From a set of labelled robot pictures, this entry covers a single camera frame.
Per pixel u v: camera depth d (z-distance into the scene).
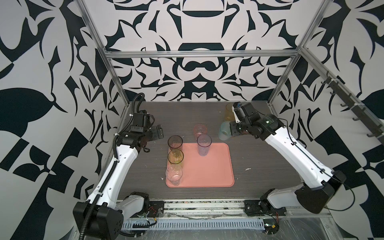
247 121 0.53
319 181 0.40
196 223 0.71
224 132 0.80
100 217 0.36
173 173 0.84
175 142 0.85
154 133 0.70
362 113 0.54
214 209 0.76
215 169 0.90
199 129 1.02
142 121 0.57
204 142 0.91
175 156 0.85
